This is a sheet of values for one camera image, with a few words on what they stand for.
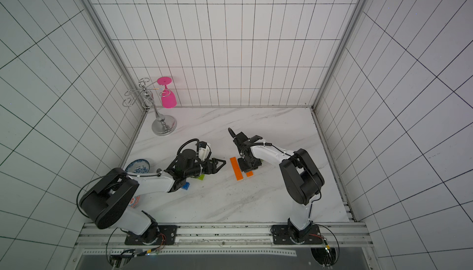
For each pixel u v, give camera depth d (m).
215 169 0.77
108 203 0.44
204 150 0.81
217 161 0.79
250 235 0.74
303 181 0.48
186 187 0.85
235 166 0.92
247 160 0.75
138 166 0.90
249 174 0.88
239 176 0.90
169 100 1.03
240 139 0.75
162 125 1.10
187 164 0.70
